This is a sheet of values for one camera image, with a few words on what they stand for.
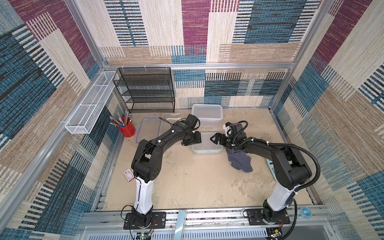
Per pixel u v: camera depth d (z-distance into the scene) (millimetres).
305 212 755
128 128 1013
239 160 871
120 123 997
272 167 525
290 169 488
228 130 865
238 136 753
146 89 1083
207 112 1055
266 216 666
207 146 940
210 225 728
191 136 811
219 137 867
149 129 1101
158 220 731
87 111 743
